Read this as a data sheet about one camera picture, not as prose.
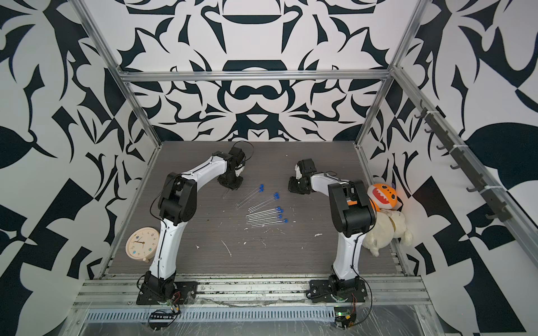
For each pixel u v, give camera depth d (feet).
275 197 3.25
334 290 2.17
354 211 1.74
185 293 2.41
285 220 3.00
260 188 3.32
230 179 2.91
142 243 2.72
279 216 3.02
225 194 3.16
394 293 2.47
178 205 1.96
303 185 2.49
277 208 3.14
